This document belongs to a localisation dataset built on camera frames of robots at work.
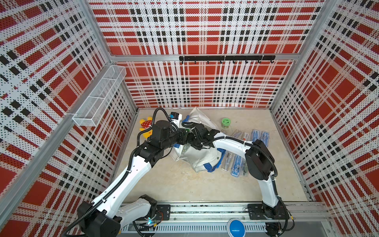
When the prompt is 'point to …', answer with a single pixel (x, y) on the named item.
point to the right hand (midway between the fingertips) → (189, 142)
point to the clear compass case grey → (237, 134)
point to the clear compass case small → (228, 160)
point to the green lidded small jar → (226, 123)
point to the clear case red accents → (245, 136)
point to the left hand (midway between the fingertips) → (191, 131)
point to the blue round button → (236, 228)
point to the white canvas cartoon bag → (199, 160)
